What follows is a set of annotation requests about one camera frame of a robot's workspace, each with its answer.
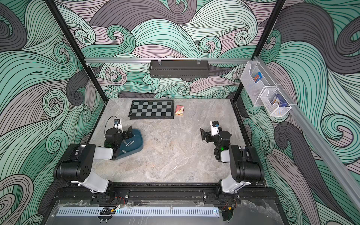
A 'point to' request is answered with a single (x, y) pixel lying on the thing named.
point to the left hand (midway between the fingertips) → (123, 125)
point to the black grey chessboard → (152, 109)
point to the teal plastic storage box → (131, 145)
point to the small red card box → (179, 110)
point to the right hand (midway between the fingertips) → (209, 127)
